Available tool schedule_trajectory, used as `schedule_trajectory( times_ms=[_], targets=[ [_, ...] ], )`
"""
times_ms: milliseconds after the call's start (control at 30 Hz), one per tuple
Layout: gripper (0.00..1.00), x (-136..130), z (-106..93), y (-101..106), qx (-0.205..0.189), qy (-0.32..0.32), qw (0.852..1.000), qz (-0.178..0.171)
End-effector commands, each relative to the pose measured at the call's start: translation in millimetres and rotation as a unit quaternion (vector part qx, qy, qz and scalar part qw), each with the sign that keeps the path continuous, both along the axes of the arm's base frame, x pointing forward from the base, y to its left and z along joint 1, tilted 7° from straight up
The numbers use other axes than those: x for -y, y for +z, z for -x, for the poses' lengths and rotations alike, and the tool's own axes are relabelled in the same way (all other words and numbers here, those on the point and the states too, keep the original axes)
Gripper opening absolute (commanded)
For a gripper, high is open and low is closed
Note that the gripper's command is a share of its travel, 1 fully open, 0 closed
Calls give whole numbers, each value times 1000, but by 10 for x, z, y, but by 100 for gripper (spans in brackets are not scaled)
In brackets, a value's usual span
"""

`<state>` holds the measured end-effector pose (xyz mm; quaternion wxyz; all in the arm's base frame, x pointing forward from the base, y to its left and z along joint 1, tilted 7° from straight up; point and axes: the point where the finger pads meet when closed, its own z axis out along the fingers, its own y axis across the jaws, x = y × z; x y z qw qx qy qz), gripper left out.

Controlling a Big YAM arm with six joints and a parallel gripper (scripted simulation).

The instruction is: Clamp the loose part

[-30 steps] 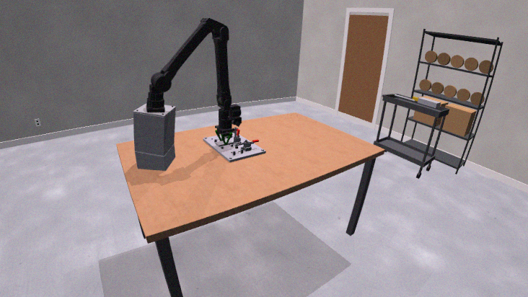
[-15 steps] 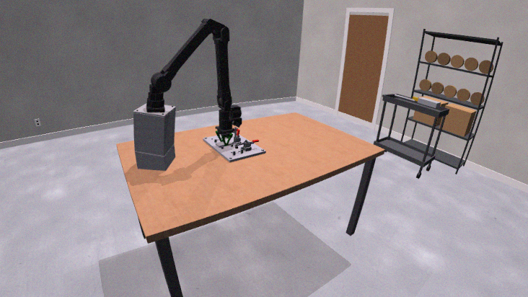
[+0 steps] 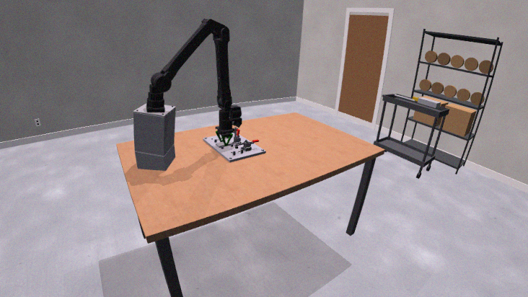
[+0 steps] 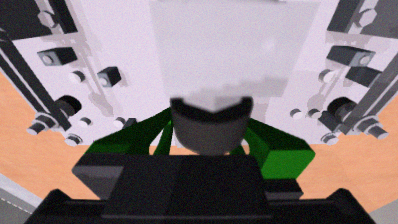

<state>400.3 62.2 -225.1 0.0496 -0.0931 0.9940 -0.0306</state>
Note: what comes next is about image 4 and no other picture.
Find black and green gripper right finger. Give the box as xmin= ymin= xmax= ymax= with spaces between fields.
xmin=244 ymin=118 xmax=316 ymax=180

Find white fixture plate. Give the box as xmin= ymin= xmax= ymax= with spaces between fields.
xmin=12 ymin=0 xmax=398 ymax=145

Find black toggle clamp with red handle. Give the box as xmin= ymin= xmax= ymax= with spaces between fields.
xmin=0 ymin=0 xmax=82 ymax=135

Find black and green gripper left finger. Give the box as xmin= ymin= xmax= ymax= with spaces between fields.
xmin=84 ymin=107 xmax=174 ymax=155

